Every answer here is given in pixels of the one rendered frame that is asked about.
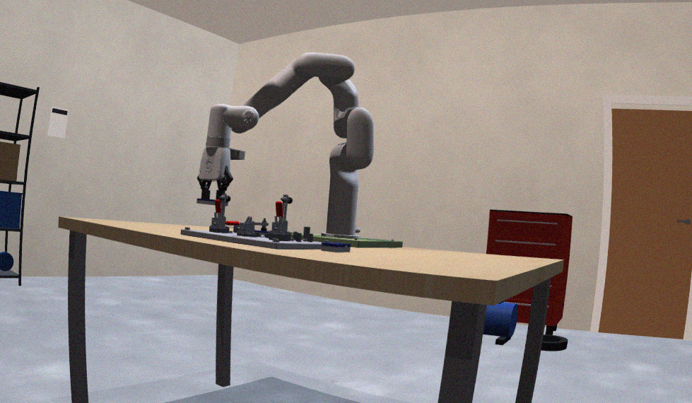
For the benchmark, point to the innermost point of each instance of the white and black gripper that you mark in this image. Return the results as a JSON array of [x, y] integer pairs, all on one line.
[[215, 165]]

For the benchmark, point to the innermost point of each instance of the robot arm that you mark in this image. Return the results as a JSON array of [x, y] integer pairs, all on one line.
[[351, 122]]

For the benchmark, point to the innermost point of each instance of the toggle clamp with red handle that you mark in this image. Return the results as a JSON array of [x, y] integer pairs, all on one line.
[[282, 223], [247, 228], [218, 224]]

